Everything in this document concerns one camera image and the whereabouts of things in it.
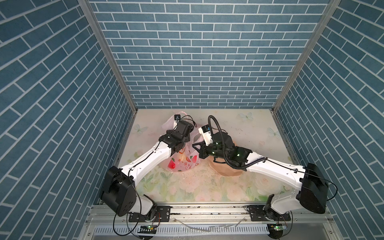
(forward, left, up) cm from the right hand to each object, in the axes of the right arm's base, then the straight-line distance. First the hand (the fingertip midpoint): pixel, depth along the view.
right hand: (190, 144), depth 73 cm
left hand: (+12, +7, -6) cm, 15 cm away
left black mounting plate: (-27, +12, -24) cm, 38 cm away
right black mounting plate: (-23, -35, -23) cm, 48 cm away
